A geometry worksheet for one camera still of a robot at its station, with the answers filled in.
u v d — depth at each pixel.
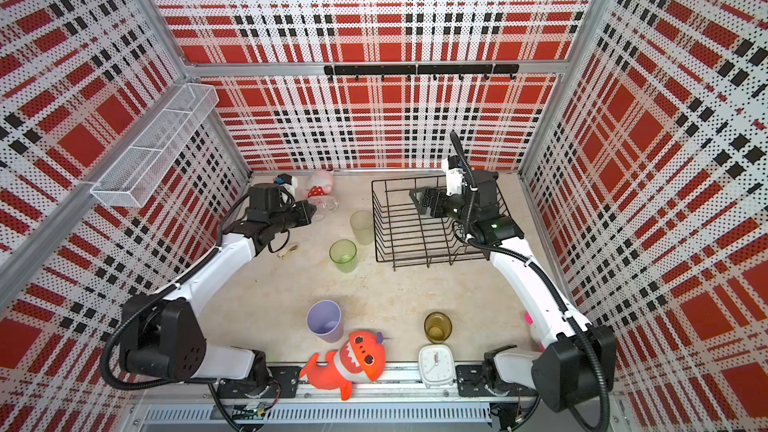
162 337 0.42
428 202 0.67
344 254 0.95
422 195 0.66
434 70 0.89
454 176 0.67
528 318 0.83
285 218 0.72
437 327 0.82
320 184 1.08
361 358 0.69
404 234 1.01
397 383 0.75
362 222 0.96
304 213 0.76
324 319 0.78
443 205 0.66
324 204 0.88
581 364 0.38
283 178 0.77
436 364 0.74
